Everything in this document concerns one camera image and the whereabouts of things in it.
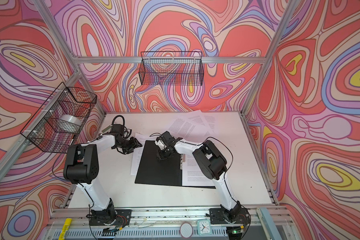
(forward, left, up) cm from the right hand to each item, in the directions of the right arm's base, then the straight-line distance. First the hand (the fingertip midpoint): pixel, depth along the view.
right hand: (159, 161), depth 94 cm
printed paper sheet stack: (+28, -25, +1) cm, 38 cm away
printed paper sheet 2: (+18, +13, +1) cm, 22 cm away
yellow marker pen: (-33, +42, +3) cm, 53 cm away
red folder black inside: (-8, -6, +1) cm, 10 cm away
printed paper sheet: (-9, -21, 0) cm, 23 cm away
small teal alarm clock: (-36, -24, +3) cm, 43 cm away
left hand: (+10, +12, +4) cm, 16 cm away
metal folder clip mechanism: (+1, -15, +2) cm, 15 cm away
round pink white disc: (-37, -15, +5) cm, 40 cm away
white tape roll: (+8, +40, +33) cm, 53 cm away
